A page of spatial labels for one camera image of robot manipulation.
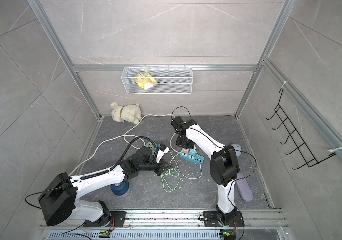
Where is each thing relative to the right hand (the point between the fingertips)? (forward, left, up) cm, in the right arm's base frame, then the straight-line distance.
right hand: (185, 145), depth 89 cm
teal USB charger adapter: (-3, -4, -3) cm, 6 cm away
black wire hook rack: (-22, -48, +22) cm, 57 cm away
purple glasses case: (-24, -31, -7) cm, 40 cm away
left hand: (-15, +7, +4) cm, 17 cm away
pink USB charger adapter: (-2, 0, -3) cm, 3 cm away
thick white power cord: (+15, +44, -9) cm, 47 cm away
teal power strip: (-5, -8, -8) cm, 12 cm away
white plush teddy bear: (+30, +40, -1) cm, 50 cm away
